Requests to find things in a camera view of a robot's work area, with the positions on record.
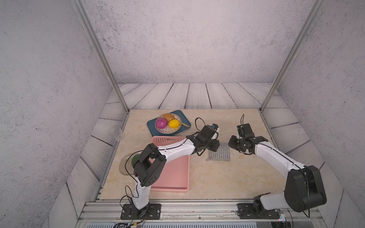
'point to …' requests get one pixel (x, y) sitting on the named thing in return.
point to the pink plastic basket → (175, 176)
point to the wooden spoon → (185, 125)
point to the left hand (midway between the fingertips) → (221, 145)
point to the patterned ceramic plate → (168, 129)
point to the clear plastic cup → (116, 132)
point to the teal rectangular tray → (186, 123)
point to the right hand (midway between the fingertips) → (231, 142)
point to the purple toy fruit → (161, 122)
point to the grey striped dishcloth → (222, 153)
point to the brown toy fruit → (169, 117)
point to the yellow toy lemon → (174, 123)
